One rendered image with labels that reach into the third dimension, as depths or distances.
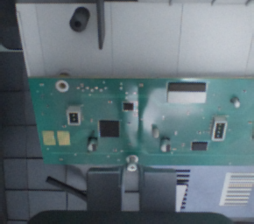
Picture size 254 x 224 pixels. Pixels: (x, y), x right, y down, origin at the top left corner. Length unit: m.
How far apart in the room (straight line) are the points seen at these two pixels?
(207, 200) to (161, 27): 0.12
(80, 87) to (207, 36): 0.06
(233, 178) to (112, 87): 0.10
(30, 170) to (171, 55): 0.14
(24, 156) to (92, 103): 0.10
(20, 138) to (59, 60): 0.09
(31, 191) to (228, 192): 0.14
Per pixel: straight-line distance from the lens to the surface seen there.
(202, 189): 0.22
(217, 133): 0.17
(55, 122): 0.17
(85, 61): 0.16
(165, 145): 0.17
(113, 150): 0.18
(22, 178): 0.25
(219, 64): 0.17
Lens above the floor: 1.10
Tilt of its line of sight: 1 degrees down
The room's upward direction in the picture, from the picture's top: 90 degrees clockwise
